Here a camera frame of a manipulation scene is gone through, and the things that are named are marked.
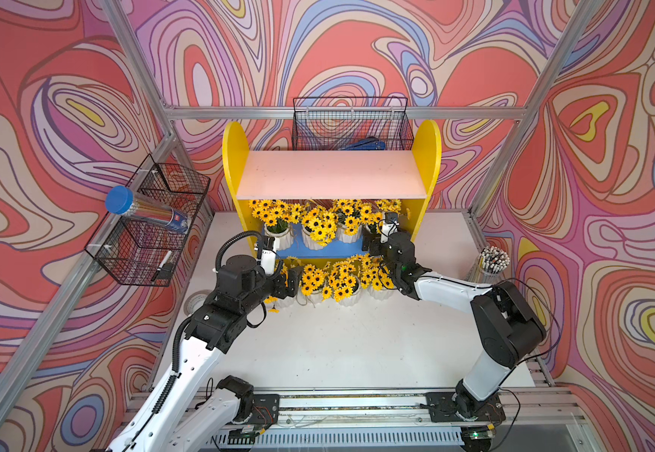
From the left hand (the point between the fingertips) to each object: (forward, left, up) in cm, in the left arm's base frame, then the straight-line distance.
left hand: (291, 265), depth 71 cm
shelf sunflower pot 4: (+20, -27, +2) cm, 34 cm away
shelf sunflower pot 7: (+6, -24, -15) cm, 29 cm away
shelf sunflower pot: (+15, +5, +2) cm, 16 cm away
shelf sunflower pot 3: (+17, -15, -1) cm, 23 cm away
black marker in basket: (+1, +35, -2) cm, 35 cm away
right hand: (+20, -25, -10) cm, 33 cm away
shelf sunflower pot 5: (+2, -4, -13) cm, 14 cm away
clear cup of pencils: (+8, -58, -9) cm, 59 cm away
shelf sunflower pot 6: (+2, -14, -14) cm, 20 cm away
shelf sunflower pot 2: (+12, -6, 0) cm, 14 cm away
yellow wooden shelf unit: (+24, -7, -1) cm, 25 cm away
